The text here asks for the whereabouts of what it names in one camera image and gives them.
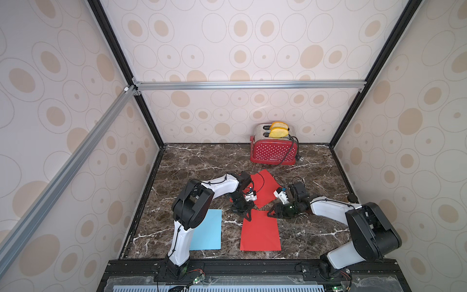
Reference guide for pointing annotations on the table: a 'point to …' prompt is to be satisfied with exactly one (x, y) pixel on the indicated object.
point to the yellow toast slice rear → (278, 124)
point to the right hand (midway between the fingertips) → (270, 217)
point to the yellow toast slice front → (278, 132)
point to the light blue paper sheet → (208, 235)
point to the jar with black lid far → (352, 198)
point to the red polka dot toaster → (266, 150)
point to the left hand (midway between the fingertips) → (254, 218)
